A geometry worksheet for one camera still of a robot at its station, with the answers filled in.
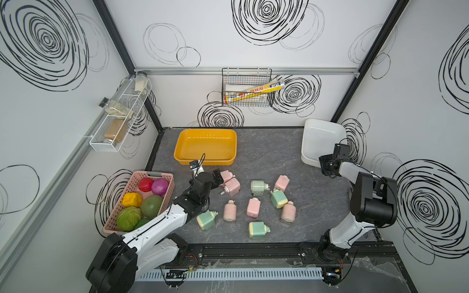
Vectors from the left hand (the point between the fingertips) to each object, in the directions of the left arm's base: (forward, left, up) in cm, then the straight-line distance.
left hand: (211, 172), depth 84 cm
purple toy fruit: (-4, +25, -8) cm, 27 cm away
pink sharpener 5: (-13, -20, -8) cm, 25 cm away
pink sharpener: (+3, -7, -7) cm, 10 cm away
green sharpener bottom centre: (-23, -21, -6) cm, 32 cm away
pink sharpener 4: (-15, -10, -6) cm, 19 cm away
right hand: (+13, -57, -6) cm, 59 cm away
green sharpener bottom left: (-20, 0, -6) cm, 21 cm away
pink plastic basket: (-3, +40, -10) cm, 41 cm away
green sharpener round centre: (-4, -22, -5) cm, 23 cm away
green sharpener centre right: (-9, -31, -6) cm, 33 cm away
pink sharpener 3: (-1, -34, -7) cm, 35 cm away
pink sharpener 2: (-4, -10, -7) cm, 13 cm away
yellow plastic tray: (+27, +3, -15) cm, 31 cm away
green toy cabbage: (-20, +33, -7) cm, 39 cm away
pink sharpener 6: (-15, -35, -6) cm, 39 cm away
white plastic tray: (+33, -63, -11) cm, 72 cm away
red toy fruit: (-3, +33, -9) cm, 34 cm away
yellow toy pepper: (-11, +36, -8) cm, 38 cm away
